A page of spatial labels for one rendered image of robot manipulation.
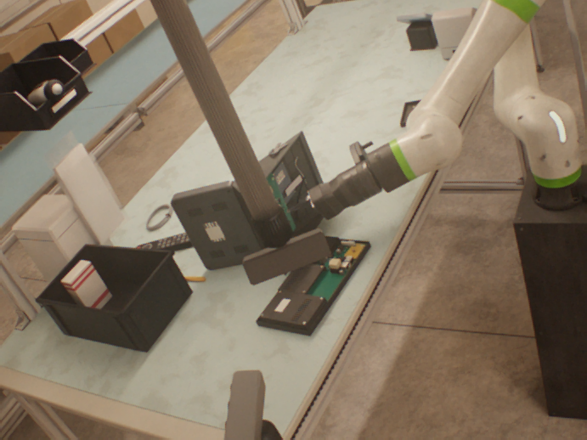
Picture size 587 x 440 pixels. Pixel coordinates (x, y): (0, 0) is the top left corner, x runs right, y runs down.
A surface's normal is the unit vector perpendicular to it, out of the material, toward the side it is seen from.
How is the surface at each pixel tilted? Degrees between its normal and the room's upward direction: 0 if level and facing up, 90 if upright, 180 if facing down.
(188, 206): 90
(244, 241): 90
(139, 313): 90
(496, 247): 0
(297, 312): 0
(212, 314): 0
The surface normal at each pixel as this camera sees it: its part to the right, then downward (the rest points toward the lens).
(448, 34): -0.40, 0.63
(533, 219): -0.35, -0.78
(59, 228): 0.82, 0.02
